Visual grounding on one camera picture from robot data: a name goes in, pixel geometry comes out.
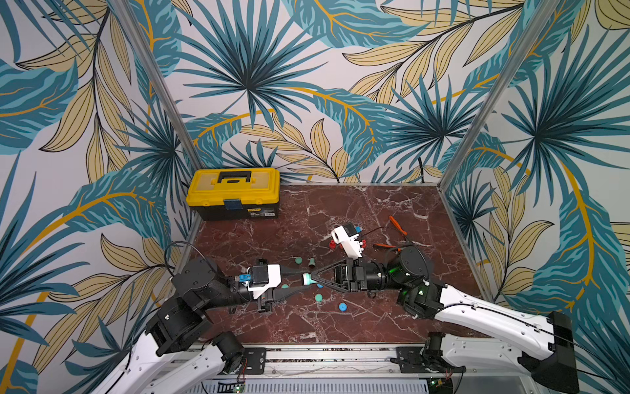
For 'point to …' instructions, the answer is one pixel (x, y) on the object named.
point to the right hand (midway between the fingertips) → (313, 282)
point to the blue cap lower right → (342, 306)
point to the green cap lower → (318, 297)
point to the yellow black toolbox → (240, 193)
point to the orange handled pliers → (404, 232)
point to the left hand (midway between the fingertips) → (306, 281)
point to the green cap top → (299, 259)
